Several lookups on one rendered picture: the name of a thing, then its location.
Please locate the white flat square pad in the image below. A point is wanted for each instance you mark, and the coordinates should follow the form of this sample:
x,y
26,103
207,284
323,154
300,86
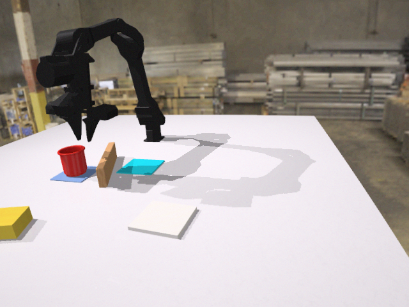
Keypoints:
x,y
163,219

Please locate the yellow block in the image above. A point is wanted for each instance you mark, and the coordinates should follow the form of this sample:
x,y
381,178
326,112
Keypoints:
x,y
13,220

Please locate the red cup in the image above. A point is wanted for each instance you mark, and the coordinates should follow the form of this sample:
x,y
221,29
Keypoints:
x,y
73,160

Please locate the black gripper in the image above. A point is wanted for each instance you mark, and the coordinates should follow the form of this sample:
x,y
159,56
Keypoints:
x,y
94,114

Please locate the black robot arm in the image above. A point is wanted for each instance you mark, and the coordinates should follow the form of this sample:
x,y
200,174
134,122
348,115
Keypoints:
x,y
68,63

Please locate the wooden plank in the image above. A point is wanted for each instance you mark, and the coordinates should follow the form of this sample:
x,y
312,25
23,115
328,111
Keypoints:
x,y
106,164

